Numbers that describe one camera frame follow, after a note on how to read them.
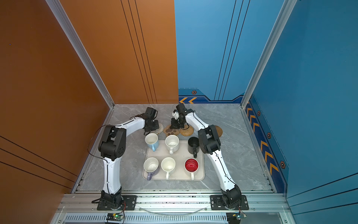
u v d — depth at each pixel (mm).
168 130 1027
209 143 666
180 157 905
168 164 837
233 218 704
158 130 1018
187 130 1021
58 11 707
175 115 1014
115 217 708
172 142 960
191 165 849
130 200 744
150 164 846
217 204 725
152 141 934
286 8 699
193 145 919
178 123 936
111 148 577
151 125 889
